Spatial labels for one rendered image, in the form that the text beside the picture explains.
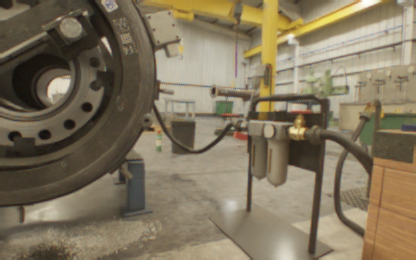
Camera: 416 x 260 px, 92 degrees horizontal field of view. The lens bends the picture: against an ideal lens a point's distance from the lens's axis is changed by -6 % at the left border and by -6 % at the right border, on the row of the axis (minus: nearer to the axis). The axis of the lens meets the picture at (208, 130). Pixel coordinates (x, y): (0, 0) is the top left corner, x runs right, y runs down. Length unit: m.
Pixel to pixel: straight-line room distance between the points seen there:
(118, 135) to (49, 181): 0.22
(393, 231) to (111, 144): 0.66
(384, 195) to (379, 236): 0.07
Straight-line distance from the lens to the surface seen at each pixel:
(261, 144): 0.86
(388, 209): 0.47
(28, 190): 0.72
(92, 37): 0.63
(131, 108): 0.68
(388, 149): 0.45
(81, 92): 0.80
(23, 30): 0.70
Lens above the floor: 0.49
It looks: 5 degrees down
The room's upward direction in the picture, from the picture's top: 2 degrees clockwise
